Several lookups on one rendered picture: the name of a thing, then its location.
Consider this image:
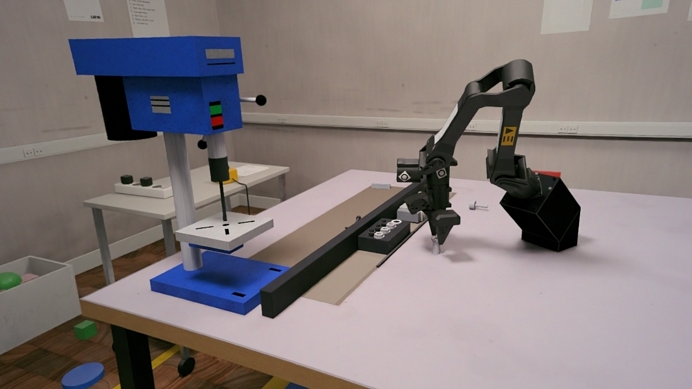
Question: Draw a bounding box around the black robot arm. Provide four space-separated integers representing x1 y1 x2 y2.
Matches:
396 59 543 214

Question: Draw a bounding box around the long black bar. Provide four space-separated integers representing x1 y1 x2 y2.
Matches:
259 175 427 318

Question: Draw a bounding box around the grey flanged bushing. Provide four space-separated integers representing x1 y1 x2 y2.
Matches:
431 237 440 254

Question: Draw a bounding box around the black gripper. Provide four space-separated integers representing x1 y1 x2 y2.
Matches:
422 182 461 245

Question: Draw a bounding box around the blue drill press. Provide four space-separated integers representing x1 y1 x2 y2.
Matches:
68 36 290 316

